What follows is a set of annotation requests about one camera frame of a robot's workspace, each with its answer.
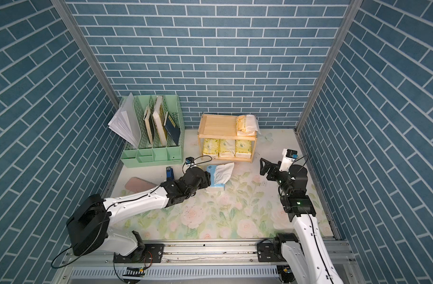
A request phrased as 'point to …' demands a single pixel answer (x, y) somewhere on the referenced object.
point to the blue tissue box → (220, 174)
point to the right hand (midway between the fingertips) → (271, 161)
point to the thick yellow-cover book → (159, 120)
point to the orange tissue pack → (247, 125)
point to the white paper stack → (125, 120)
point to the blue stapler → (170, 173)
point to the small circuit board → (134, 271)
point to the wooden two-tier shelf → (222, 127)
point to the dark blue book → (172, 128)
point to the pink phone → (134, 184)
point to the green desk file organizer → (152, 155)
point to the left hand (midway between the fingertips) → (211, 177)
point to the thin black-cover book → (149, 121)
